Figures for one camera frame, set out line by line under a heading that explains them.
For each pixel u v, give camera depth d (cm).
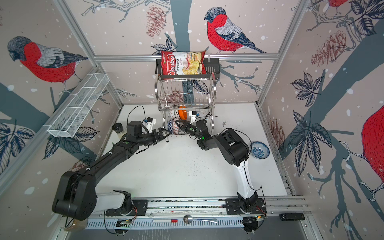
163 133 76
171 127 90
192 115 89
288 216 68
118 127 92
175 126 90
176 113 98
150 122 78
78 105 79
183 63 88
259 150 90
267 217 70
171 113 98
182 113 98
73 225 62
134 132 66
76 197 41
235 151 56
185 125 84
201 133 77
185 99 122
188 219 69
